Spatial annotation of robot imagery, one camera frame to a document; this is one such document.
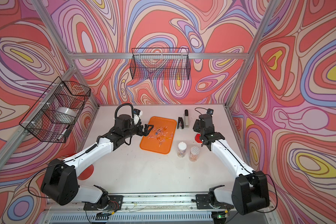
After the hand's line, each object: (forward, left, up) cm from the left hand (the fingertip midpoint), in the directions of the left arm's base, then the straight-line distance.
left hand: (148, 124), depth 84 cm
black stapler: (+18, -21, -16) cm, 32 cm away
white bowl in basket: (-5, +40, +14) cm, 43 cm away
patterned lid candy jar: (-14, -28, -8) cm, 32 cm away
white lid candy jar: (-11, -20, -8) cm, 25 cm away
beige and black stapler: (+18, -26, -15) cm, 35 cm away
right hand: (+1, -32, -2) cm, 32 cm away
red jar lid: (+1, -33, -17) cm, 37 cm away
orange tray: (-3, -1, -19) cm, 19 cm away
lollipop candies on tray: (+5, -7, -18) cm, 20 cm away
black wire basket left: (-4, +48, +12) cm, 50 cm away
